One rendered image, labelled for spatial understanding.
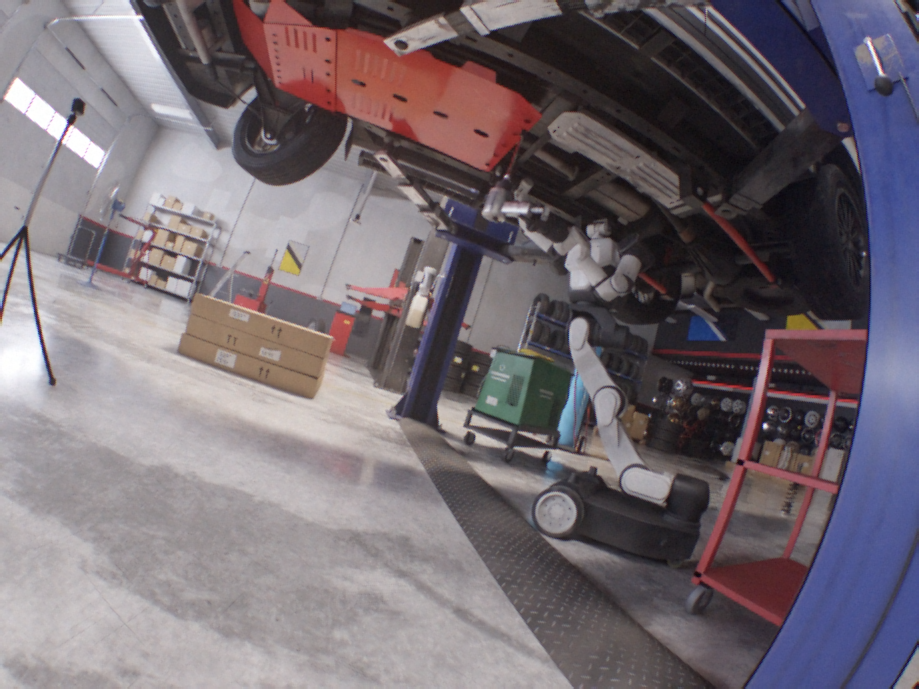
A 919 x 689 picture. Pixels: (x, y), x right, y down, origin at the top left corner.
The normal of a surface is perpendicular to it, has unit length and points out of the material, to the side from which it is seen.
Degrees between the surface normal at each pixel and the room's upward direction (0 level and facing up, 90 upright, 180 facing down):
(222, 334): 90
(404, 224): 90
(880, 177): 90
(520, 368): 90
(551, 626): 23
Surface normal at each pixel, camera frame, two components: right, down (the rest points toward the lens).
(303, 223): 0.27, 0.02
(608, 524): -0.51, -0.21
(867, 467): -0.92, -0.30
